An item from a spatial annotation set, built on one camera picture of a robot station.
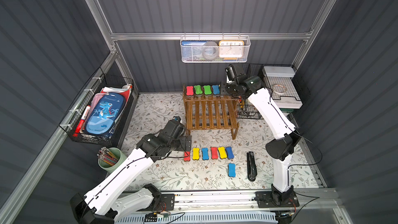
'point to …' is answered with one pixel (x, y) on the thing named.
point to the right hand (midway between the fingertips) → (227, 86)
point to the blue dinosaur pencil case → (104, 114)
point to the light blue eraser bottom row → (205, 155)
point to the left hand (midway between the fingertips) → (182, 140)
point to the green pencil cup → (109, 159)
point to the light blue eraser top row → (215, 89)
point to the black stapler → (252, 169)
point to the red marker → (82, 121)
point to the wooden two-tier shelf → (209, 112)
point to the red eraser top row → (189, 90)
